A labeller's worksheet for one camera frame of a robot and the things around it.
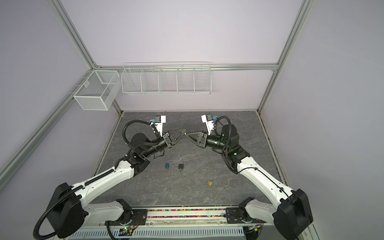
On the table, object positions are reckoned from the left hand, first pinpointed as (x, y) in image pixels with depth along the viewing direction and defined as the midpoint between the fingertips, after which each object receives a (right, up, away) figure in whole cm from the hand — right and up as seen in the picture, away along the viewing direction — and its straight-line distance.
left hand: (187, 133), depth 64 cm
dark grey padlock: (-6, -22, +27) cm, 35 cm away
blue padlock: (-14, -21, +27) cm, 37 cm away
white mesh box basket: (-63, +27, +37) cm, 78 cm away
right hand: (0, -1, +1) cm, 2 cm away
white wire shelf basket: (-16, +35, +34) cm, 52 cm away
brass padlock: (+12, -29, +20) cm, 37 cm away
